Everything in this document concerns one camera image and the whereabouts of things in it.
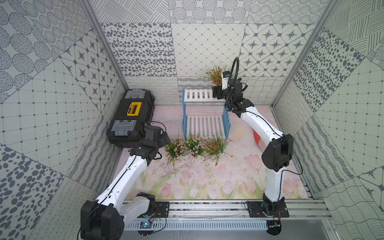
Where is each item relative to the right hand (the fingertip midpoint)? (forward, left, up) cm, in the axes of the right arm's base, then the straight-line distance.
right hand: (221, 86), depth 87 cm
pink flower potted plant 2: (-31, +15, -15) cm, 38 cm away
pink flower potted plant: (-32, +26, -18) cm, 45 cm away
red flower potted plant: (-32, +4, -17) cm, 36 cm away
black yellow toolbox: (-5, +54, -14) cm, 56 cm away
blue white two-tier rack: (+6, +10, -31) cm, 33 cm away
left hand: (-26, +33, -15) cm, 45 cm away
